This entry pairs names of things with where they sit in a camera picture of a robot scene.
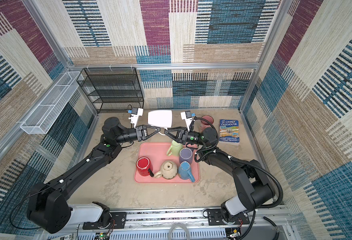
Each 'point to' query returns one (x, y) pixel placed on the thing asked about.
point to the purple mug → (185, 154)
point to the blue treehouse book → (229, 131)
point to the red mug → (144, 166)
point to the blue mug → (184, 172)
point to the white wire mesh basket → (43, 117)
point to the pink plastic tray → (157, 152)
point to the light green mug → (174, 150)
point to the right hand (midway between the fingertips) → (164, 134)
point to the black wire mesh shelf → (112, 88)
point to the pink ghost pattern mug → (204, 124)
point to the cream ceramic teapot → (168, 170)
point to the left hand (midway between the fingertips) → (159, 129)
